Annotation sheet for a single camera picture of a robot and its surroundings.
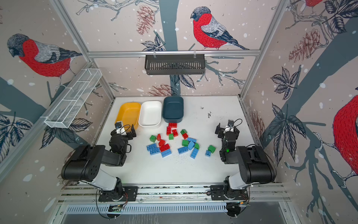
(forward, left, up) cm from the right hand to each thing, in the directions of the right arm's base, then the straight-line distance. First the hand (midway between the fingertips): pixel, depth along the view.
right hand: (227, 126), depth 90 cm
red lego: (-12, +42, -8) cm, 44 cm away
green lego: (-8, +50, -6) cm, 51 cm away
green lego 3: (-9, +28, -8) cm, 30 cm away
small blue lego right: (-15, +13, -9) cm, 22 cm away
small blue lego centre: (-11, +24, -7) cm, 27 cm away
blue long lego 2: (-16, +22, -9) cm, 28 cm away
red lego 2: (-4, +28, -8) cm, 29 cm away
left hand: (-4, +68, +4) cm, 68 cm away
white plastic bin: (+16, +57, -8) cm, 60 cm away
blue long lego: (-16, +40, -8) cm, 44 cm away
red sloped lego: (-6, +46, -7) cm, 47 cm away
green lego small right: (-11, +20, -8) cm, 24 cm away
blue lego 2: (-6, +25, -8) cm, 27 cm away
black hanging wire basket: (+32, +47, +26) cm, 63 cm away
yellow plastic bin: (+14, +74, -7) cm, 75 cm away
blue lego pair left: (-14, +49, -9) cm, 51 cm away
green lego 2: (-13, +10, -8) cm, 18 cm away
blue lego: (-13, +29, -10) cm, 33 cm away
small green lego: (-5, +38, -8) cm, 39 cm away
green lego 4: (0, +29, -8) cm, 30 cm away
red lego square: (-2, +35, -8) cm, 36 cm away
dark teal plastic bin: (+21, +39, -9) cm, 45 cm away
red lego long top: (0, +40, -7) cm, 41 cm away
